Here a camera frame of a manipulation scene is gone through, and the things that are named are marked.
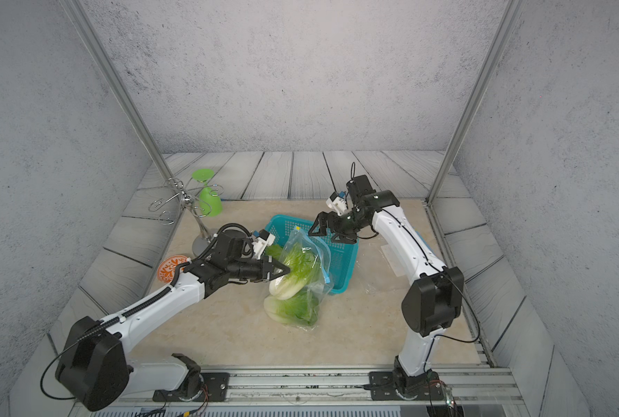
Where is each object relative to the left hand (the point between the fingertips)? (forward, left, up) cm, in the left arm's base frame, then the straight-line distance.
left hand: (291, 273), depth 76 cm
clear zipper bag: (-1, -8, -7) cm, 11 cm away
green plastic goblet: (+23, +27, +7) cm, 36 cm away
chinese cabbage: (+2, -3, +2) cm, 4 cm away
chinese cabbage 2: (-7, -2, -9) cm, 12 cm away
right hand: (+9, -9, +5) cm, 14 cm away
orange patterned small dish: (+13, +47, -16) cm, 51 cm away
